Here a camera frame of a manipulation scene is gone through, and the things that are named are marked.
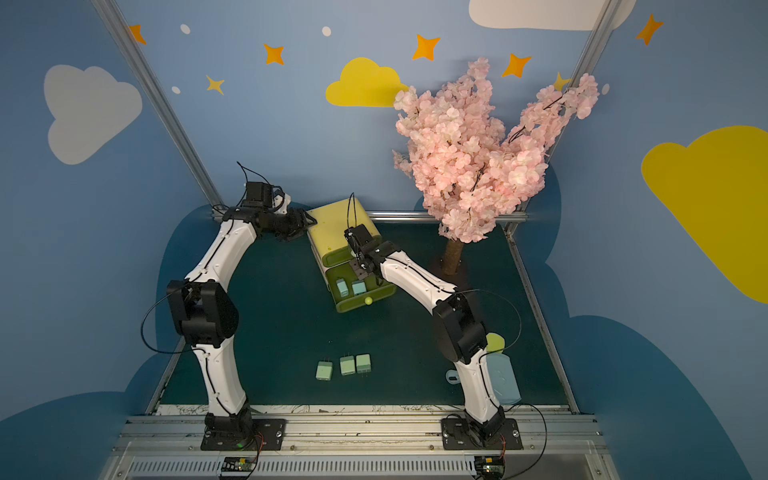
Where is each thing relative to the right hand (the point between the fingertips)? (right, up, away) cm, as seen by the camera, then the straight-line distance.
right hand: (370, 258), depth 94 cm
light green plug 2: (-6, -31, -10) cm, 33 cm away
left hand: (-19, +11, -1) cm, 22 cm away
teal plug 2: (-3, -9, -1) cm, 10 cm away
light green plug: (-13, -32, -10) cm, 36 cm away
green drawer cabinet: (-14, +10, -3) cm, 17 cm away
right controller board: (+31, -52, -21) cm, 64 cm away
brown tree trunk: (+28, +2, +4) cm, 28 cm away
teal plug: (-9, -8, -3) cm, 13 cm away
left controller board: (-31, -50, -22) cm, 63 cm away
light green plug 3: (-2, -30, -10) cm, 32 cm away
